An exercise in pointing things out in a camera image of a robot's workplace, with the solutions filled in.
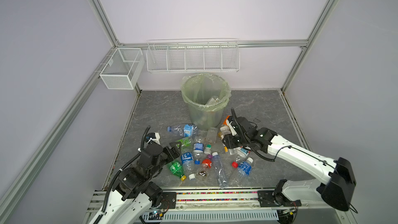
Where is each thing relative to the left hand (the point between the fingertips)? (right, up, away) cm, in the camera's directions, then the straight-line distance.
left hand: (175, 149), depth 71 cm
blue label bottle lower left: (+4, -8, +10) cm, 13 cm away
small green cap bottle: (+15, -5, +15) cm, 22 cm away
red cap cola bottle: (+14, -11, +9) cm, 20 cm away
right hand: (+25, +2, +7) cm, 26 cm away
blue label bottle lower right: (+34, -12, +7) cm, 37 cm away
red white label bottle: (+34, -6, +13) cm, 37 cm away
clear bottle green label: (+19, +23, +25) cm, 39 cm away
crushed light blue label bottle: (+2, +5, +22) cm, 23 cm away
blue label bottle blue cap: (+10, -4, +14) cm, 18 cm away
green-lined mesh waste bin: (+15, +27, +32) cm, 44 cm away
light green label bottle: (+3, -1, +17) cm, 17 cm away
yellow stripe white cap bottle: (+24, +7, +9) cm, 27 cm away
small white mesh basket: (-42, +44, +31) cm, 68 cm away
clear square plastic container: (+18, +1, +25) cm, 31 cm away
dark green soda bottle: (-1, -12, +8) cm, 14 cm away
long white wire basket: (+6, +53, +28) cm, 60 cm away
